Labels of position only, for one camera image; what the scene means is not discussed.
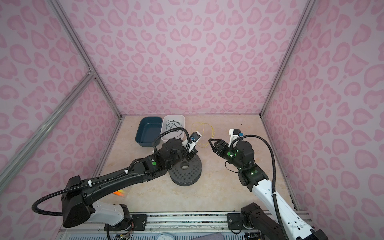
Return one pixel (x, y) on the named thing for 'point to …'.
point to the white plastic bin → (180, 118)
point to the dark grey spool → (185, 173)
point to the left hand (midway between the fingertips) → (197, 137)
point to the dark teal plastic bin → (149, 128)
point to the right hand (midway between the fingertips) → (211, 141)
